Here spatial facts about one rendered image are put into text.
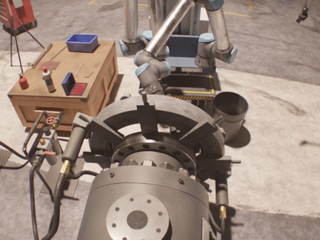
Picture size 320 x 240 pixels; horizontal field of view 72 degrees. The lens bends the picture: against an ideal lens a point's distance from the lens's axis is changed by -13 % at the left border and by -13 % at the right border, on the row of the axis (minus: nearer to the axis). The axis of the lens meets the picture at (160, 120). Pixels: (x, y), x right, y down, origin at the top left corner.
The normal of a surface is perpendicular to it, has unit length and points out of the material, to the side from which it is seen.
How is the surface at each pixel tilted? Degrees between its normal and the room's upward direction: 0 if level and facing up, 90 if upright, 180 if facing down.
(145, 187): 1
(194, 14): 90
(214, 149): 90
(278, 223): 0
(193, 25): 90
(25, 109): 90
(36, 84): 0
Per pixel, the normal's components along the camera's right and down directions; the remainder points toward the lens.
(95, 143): -0.10, 0.71
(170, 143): 0.37, -0.63
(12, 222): 0.00, -0.70
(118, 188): -0.33, -0.69
